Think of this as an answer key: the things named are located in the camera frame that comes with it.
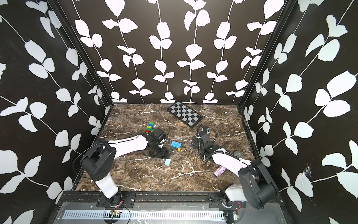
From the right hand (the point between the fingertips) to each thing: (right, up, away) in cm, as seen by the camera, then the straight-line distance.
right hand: (196, 138), depth 91 cm
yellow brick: (-11, -8, +2) cm, 14 cm away
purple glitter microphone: (+12, -19, -9) cm, 24 cm away
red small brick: (-36, +4, +10) cm, 37 cm away
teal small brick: (-18, -14, -4) cm, 24 cm away
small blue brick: (-34, +8, +16) cm, 39 cm away
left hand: (-20, -10, -1) cm, 23 cm away
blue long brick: (-13, -4, 0) cm, 14 cm away
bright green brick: (-34, +9, +16) cm, 39 cm away
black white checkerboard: (-6, +15, +20) cm, 26 cm away
